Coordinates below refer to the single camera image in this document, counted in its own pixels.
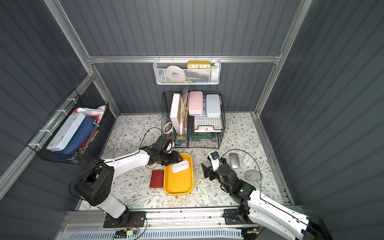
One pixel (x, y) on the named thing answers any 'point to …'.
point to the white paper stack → (206, 129)
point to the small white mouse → (248, 159)
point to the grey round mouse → (253, 175)
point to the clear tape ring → (150, 168)
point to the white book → (175, 112)
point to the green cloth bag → (198, 137)
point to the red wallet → (157, 179)
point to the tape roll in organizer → (164, 130)
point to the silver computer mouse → (234, 160)
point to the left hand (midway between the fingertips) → (180, 161)
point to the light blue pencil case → (213, 105)
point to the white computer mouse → (180, 166)
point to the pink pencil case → (195, 102)
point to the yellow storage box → (181, 183)
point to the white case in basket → (67, 132)
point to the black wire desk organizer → (192, 119)
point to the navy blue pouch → (80, 138)
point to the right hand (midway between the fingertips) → (213, 163)
